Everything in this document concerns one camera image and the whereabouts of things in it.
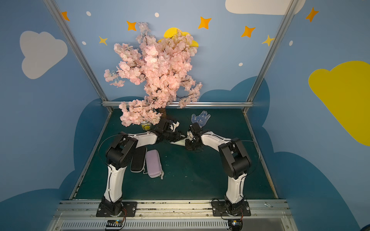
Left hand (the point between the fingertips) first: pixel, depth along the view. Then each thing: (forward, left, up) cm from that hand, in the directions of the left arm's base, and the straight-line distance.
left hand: (186, 137), depth 98 cm
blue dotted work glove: (+20, -12, -5) cm, 24 cm away
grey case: (-4, +3, 0) cm, 5 cm away
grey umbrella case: (-19, +21, -3) cm, 28 cm away
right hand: (-6, -1, -2) cm, 7 cm away
